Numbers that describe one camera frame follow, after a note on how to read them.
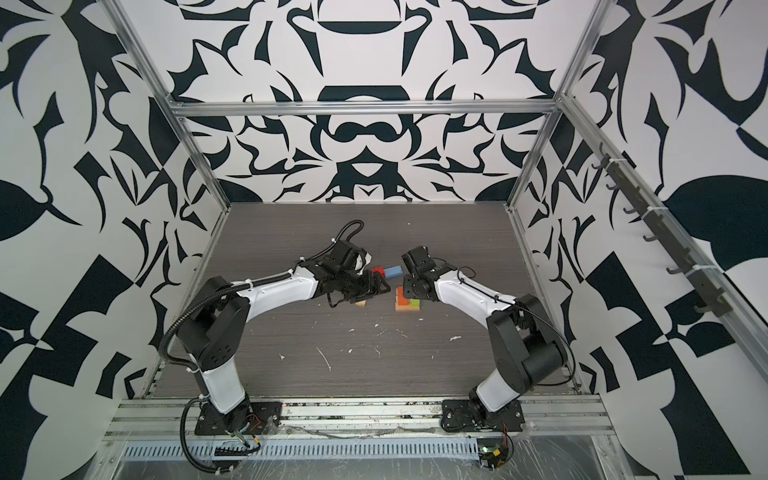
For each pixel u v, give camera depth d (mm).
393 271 989
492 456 713
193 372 519
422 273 678
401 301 939
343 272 743
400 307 916
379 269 996
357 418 758
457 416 742
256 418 728
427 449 713
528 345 451
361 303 916
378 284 810
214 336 476
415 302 919
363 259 743
